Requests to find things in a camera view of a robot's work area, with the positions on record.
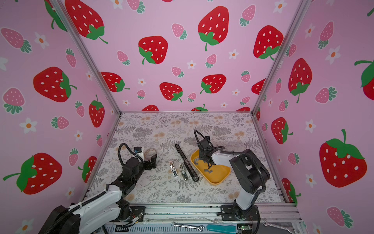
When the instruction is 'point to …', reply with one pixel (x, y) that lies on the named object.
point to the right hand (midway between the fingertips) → (203, 152)
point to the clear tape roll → (149, 153)
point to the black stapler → (191, 170)
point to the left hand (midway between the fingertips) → (149, 154)
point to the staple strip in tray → (207, 170)
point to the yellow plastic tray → (215, 174)
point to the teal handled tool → (228, 229)
